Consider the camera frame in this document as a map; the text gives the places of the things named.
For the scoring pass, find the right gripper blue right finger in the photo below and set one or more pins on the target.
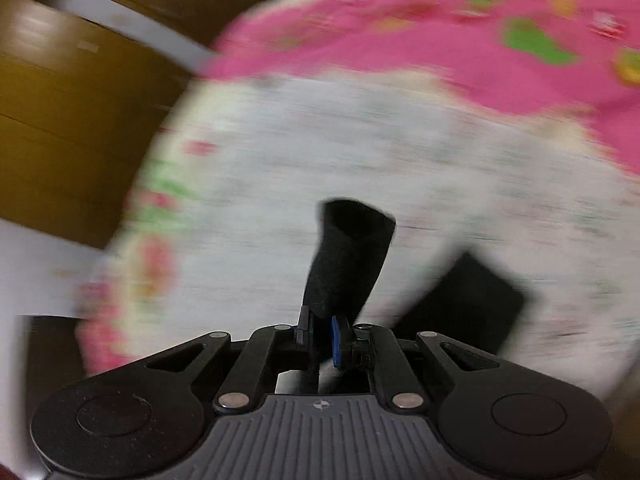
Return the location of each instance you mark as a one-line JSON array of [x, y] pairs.
[[340, 341]]

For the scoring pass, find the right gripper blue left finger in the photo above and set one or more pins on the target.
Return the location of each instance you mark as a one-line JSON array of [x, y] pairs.
[[303, 327]]

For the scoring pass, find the black pants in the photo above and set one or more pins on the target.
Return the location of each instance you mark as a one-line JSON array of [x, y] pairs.
[[470, 302]]

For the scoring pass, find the floral bed quilt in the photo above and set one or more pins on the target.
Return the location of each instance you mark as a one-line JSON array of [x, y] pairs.
[[510, 127]]

